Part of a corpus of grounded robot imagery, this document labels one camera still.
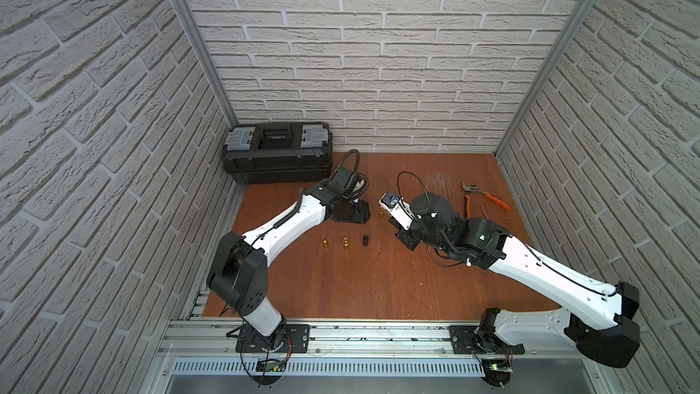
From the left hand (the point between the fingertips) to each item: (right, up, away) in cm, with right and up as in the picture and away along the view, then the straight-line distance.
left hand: (369, 212), depth 84 cm
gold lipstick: (-8, -11, +4) cm, 14 cm away
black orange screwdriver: (+45, -3, +16) cm, 47 cm away
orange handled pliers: (+44, +6, +23) cm, 50 cm away
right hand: (+7, +1, -14) cm, 16 cm away
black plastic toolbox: (-33, +20, +13) cm, 40 cm away
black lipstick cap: (-1, -10, +6) cm, 12 cm away
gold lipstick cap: (-15, -12, +7) cm, 20 cm away
